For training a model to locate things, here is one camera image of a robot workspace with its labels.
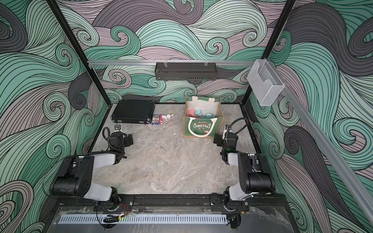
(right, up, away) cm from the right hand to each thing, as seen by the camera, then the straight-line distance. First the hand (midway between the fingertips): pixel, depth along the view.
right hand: (222, 134), depth 94 cm
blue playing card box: (-47, +9, +13) cm, 50 cm away
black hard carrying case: (-66, +16, +20) cm, 71 cm away
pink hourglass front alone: (-21, +14, +4) cm, 25 cm away
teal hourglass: (-15, +15, +6) cm, 22 cm away
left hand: (-67, 0, -1) cm, 67 cm away
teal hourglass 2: (-9, +12, +4) cm, 16 cm away
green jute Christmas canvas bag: (-13, +11, +5) cm, 18 cm away
